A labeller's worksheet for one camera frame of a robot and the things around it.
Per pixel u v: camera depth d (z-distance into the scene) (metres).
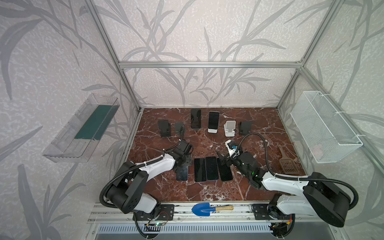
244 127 1.03
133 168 0.46
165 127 1.02
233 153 0.70
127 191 0.43
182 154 0.70
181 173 0.84
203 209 0.76
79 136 0.65
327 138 0.62
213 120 1.02
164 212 0.72
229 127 1.02
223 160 0.74
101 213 0.75
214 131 1.05
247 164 0.62
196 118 1.32
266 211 0.74
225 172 0.87
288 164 0.91
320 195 0.42
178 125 1.11
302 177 0.49
